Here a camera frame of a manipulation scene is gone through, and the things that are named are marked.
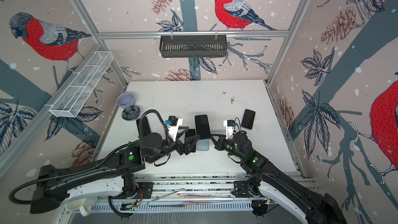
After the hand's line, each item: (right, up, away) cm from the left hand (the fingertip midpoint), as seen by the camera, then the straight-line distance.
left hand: (194, 135), depth 62 cm
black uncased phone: (+3, +1, +17) cm, 17 cm away
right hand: (+6, -5, +13) cm, 15 cm away
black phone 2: (+34, 0, +40) cm, 53 cm away
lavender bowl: (-51, +13, +44) cm, 69 cm away
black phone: (-36, -4, +36) cm, 51 cm away
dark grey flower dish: (-45, +4, +39) cm, 59 cm away
